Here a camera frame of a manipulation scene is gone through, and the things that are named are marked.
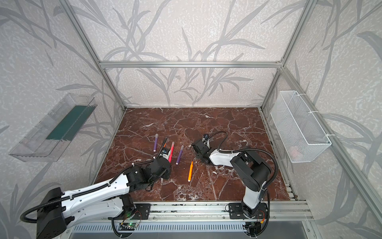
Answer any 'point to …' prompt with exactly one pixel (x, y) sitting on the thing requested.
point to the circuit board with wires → (127, 226)
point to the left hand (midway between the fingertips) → (170, 166)
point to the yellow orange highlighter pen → (190, 172)
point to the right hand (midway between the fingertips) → (201, 149)
